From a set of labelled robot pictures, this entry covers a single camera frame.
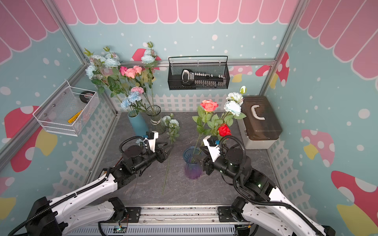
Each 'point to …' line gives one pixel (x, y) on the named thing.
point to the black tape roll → (85, 99)
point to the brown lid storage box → (260, 128)
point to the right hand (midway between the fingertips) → (197, 152)
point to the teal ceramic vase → (138, 125)
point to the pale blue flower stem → (171, 125)
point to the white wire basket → (67, 110)
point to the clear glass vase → (153, 111)
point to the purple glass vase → (192, 166)
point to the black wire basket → (174, 70)
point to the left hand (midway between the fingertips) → (171, 146)
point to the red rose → (224, 131)
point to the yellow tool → (73, 118)
